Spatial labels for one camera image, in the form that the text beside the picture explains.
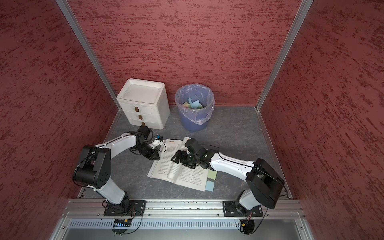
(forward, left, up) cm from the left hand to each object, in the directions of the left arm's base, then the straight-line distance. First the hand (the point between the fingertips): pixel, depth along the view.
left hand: (156, 160), depth 88 cm
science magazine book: (-5, -5, +1) cm, 7 cm away
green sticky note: (-7, -34, -2) cm, 35 cm away
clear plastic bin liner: (+40, -24, +20) cm, 51 cm away
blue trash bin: (+24, -20, +2) cm, 31 cm away
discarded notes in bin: (+37, -24, +11) cm, 45 cm away
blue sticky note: (-14, -32, -3) cm, 35 cm away
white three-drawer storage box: (+28, +8, +21) cm, 36 cm away
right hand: (-6, -14, +7) cm, 16 cm away
